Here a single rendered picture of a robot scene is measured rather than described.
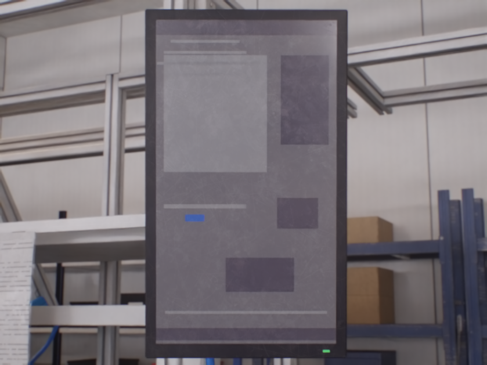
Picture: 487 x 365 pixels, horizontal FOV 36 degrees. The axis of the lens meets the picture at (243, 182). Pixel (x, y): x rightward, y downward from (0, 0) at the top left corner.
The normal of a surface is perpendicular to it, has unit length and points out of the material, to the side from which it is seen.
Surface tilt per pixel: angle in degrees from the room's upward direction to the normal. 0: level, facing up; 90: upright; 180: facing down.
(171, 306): 101
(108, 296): 90
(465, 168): 90
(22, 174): 90
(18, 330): 91
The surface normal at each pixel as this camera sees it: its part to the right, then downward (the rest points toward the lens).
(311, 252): 0.00, 0.01
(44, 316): -0.42, -0.16
